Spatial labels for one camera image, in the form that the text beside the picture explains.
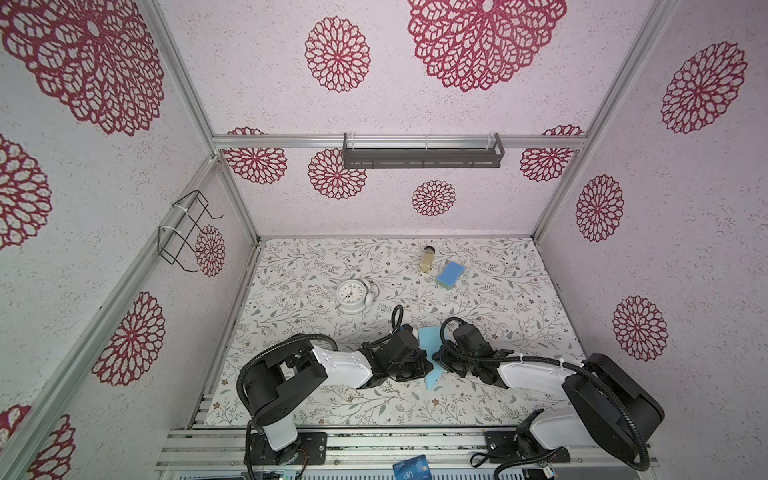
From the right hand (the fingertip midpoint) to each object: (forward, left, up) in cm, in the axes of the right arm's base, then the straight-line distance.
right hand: (432, 349), depth 89 cm
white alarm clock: (+16, +25, +3) cm, 31 cm away
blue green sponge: (+30, -8, -2) cm, 31 cm away
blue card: (-30, +6, -1) cm, 30 cm away
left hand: (-7, 0, +1) cm, 7 cm away
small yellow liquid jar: (+35, 0, +1) cm, 35 cm away
